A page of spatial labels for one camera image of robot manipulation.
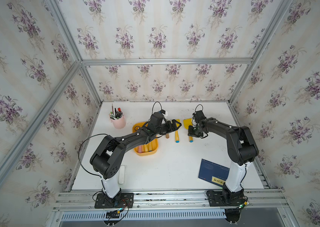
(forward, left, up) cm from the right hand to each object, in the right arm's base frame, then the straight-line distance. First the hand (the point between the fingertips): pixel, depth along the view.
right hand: (190, 134), depth 99 cm
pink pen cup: (+5, +51, +11) cm, 52 cm away
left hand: (-4, +10, +14) cm, 18 cm away
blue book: (-26, -11, -1) cm, 28 cm away
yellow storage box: (-13, +29, +1) cm, 32 cm away
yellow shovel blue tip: (+1, +10, 0) cm, 10 cm away
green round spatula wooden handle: (-3, +17, +2) cm, 17 cm away
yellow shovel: (+11, +1, -1) cm, 11 cm away
